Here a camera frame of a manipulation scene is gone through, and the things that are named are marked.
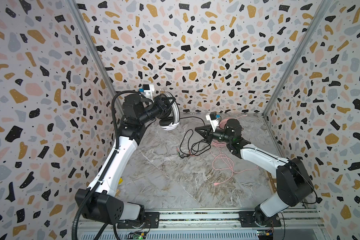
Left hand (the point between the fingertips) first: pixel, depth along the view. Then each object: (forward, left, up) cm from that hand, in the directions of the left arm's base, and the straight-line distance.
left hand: (175, 96), depth 62 cm
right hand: (-2, -9, -18) cm, 20 cm away
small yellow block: (-18, +34, -46) cm, 60 cm away
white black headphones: (-3, +4, -14) cm, 14 cm away
